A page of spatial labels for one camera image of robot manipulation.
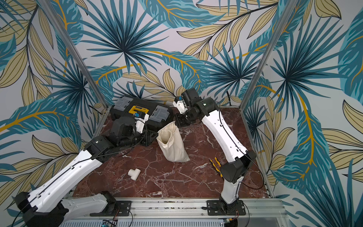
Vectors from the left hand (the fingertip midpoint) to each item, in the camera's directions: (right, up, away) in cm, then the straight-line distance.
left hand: (154, 136), depth 68 cm
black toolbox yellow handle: (-24, +17, +28) cm, 40 cm away
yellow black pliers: (+36, -20, +21) cm, 46 cm away
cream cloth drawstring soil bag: (+8, -6, +4) cm, 11 cm away
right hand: (+5, +3, +3) cm, 7 cm away
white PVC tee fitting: (-15, -23, +14) cm, 31 cm away
